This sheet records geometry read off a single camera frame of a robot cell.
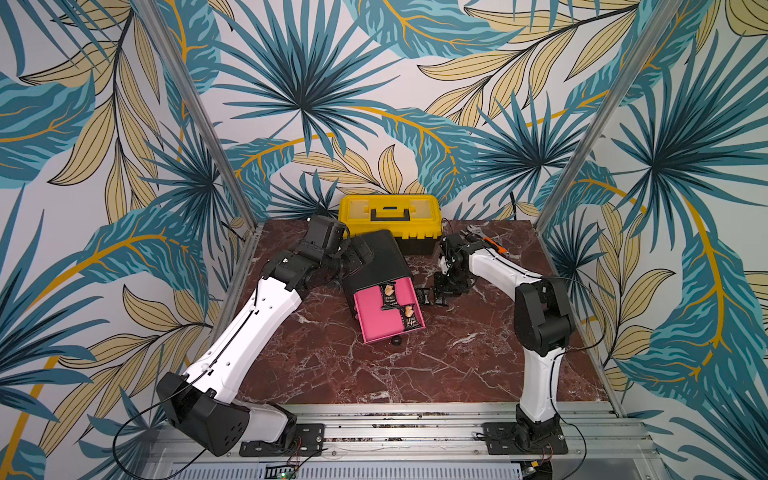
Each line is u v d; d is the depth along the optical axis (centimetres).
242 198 110
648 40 72
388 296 84
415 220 99
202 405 37
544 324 54
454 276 82
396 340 79
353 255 65
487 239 116
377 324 82
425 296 97
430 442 75
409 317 82
